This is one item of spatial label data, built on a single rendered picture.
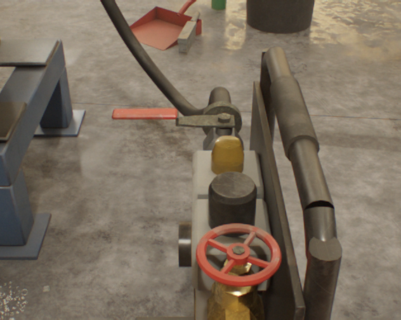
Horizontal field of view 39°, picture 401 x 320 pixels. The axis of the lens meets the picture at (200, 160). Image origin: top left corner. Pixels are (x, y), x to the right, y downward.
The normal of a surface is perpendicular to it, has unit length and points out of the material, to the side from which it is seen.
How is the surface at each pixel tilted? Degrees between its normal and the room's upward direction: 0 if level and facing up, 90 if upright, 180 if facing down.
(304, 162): 15
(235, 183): 0
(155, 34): 0
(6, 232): 90
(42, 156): 0
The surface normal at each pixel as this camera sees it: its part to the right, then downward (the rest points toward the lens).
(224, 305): -0.38, 0.53
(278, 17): -0.15, 0.61
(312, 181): -0.25, -0.79
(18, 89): 0.00, -0.82
